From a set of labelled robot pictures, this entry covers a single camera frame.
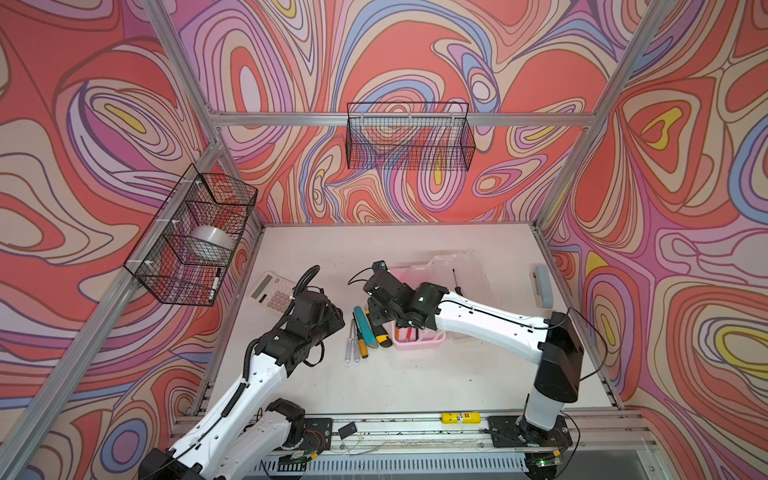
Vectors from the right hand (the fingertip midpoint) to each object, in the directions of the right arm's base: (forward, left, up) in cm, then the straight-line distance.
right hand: (379, 312), depth 79 cm
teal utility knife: (+1, +4, -14) cm, 15 cm away
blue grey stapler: (+15, -54, -10) cm, 57 cm away
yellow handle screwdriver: (-3, +6, -14) cm, 15 cm away
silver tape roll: (+13, +41, +19) cm, 47 cm away
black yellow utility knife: (-1, 0, -13) cm, 13 cm away
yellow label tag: (-24, -20, -13) cm, 34 cm away
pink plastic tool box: (+14, -24, -3) cm, 28 cm away
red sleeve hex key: (0, -9, -14) cm, 17 cm away
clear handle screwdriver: (-4, +9, -14) cm, 17 cm away
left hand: (0, +11, -1) cm, 11 cm away
